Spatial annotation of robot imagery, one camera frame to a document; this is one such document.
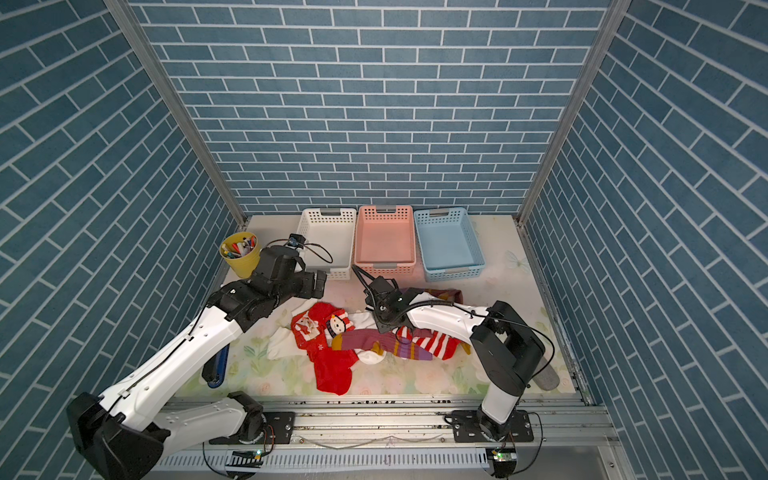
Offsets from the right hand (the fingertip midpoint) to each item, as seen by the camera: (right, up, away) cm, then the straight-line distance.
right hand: (387, 319), depth 89 cm
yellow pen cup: (-48, +21, +7) cm, 52 cm away
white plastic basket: (-23, +24, +26) cm, 42 cm away
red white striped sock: (+15, -7, -3) cm, 17 cm away
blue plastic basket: (+22, +22, +21) cm, 38 cm away
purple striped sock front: (+6, -7, -3) cm, 10 cm away
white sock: (-30, -6, -2) cm, 31 cm away
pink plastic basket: (-2, +24, +25) cm, 35 cm away
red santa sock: (-15, -12, -6) cm, 20 cm away
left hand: (-17, +15, -11) cm, 26 cm away
